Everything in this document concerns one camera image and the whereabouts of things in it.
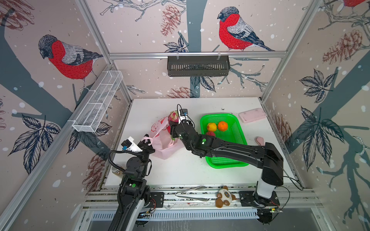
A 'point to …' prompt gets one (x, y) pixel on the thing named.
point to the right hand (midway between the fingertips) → (173, 122)
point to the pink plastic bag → (164, 146)
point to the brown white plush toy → (224, 196)
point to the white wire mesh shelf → (90, 115)
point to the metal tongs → (191, 189)
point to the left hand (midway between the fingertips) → (147, 135)
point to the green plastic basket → (234, 133)
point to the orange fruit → (222, 126)
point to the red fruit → (210, 133)
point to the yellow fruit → (211, 126)
